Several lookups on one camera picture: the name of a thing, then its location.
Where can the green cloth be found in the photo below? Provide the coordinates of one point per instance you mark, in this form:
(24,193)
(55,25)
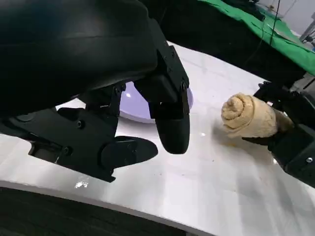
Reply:
(283,37)

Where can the beige towel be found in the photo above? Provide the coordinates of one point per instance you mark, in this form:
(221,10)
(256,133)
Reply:
(246,118)

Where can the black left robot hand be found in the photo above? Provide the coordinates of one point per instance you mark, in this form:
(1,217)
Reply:
(73,49)

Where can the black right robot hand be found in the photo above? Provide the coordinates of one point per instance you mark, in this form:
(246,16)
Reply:
(295,152)

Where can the lilac plate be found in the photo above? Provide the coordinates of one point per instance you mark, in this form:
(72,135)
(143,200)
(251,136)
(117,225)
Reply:
(133,108)

